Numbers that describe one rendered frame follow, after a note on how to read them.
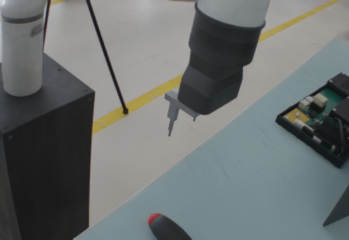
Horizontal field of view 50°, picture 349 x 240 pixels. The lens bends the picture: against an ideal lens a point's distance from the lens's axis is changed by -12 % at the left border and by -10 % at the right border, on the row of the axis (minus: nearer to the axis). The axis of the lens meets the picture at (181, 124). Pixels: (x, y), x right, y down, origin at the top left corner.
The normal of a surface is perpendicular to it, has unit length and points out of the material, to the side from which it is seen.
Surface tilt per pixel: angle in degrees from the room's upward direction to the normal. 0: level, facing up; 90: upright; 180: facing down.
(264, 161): 0
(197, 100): 90
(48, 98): 0
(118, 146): 0
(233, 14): 90
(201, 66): 101
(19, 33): 90
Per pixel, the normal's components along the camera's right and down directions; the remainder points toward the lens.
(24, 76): 0.40, 0.62
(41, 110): 0.19, -0.77
